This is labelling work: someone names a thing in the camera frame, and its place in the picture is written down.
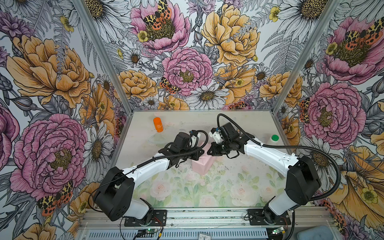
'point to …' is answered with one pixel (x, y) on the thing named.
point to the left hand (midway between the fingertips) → (202, 155)
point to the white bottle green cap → (274, 138)
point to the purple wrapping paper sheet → (204, 163)
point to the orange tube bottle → (158, 124)
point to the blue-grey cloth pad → (319, 232)
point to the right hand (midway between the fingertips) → (209, 157)
